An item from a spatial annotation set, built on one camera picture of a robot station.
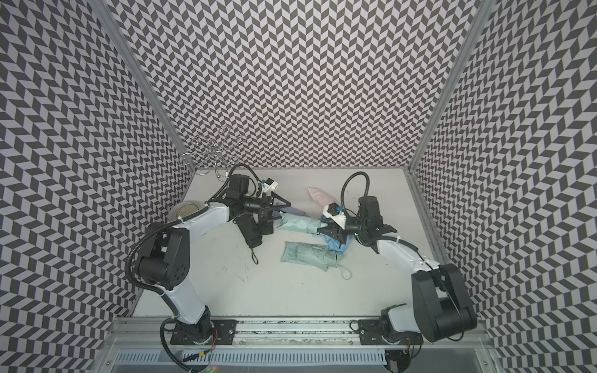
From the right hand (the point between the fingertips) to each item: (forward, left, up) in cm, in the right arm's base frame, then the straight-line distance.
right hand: (321, 227), depth 81 cm
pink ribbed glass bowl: (+18, +62, -13) cm, 66 cm away
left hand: (+4, +12, +4) cm, 13 cm away
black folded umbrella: (+5, +29, -11) cm, 31 cm away
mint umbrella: (-1, +7, +5) cm, 9 cm away
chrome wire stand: (+21, +37, +16) cm, 46 cm away
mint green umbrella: (-6, +2, -10) cm, 12 cm away
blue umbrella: (-1, -6, -12) cm, 13 cm away
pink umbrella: (+21, 0, -10) cm, 23 cm away
